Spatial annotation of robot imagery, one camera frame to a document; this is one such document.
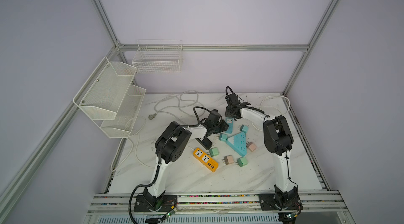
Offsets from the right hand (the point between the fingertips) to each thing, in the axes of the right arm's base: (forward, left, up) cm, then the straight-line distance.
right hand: (229, 112), depth 104 cm
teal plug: (-17, +5, -4) cm, 18 cm away
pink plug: (-23, -11, -3) cm, 26 cm away
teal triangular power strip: (-21, -4, -2) cm, 22 cm away
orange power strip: (-32, +16, -2) cm, 36 cm away
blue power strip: (-7, -1, -2) cm, 7 cm away
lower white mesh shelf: (-9, +72, -4) cm, 73 cm away
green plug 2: (-32, -5, -3) cm, 33 cm away
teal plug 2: (-11, -9, -3) cm, 15 cm away
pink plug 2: (-31, +2, -3) cm, 32 cm away
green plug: (-27, +11, -3) cm, 29 cm away
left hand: (-10, +1, -2) cm, 11 cm away
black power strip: (-22, +15, -2) cm, 27 cm away
